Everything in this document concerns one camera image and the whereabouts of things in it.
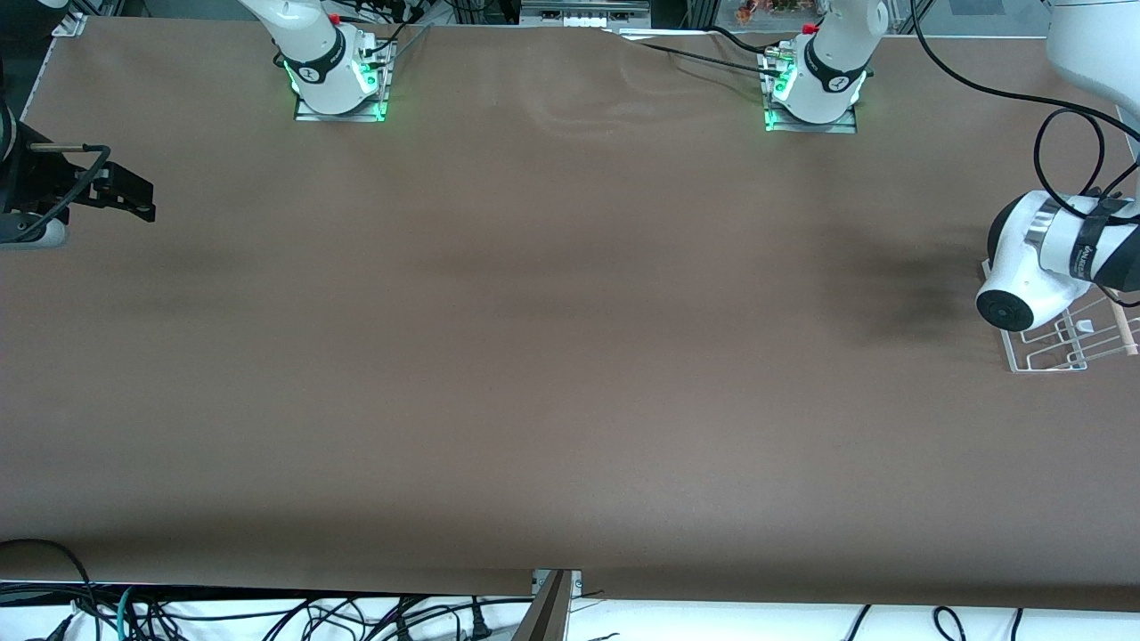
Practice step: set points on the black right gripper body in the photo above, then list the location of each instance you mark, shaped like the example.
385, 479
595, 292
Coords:
37, 178

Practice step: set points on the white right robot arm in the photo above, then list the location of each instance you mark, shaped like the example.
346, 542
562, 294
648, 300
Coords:
316, 53

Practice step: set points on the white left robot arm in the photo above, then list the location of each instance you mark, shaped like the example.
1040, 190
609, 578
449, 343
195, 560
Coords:
1033, 258

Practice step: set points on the white power strip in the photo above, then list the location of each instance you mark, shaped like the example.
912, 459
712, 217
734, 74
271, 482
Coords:
586, 21

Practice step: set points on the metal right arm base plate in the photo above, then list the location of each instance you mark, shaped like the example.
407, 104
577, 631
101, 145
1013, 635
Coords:
307, 116

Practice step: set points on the aluminium frame profile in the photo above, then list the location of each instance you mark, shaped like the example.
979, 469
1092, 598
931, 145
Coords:
545, 614

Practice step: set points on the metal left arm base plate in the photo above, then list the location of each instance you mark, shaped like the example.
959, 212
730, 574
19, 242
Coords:
842, 126

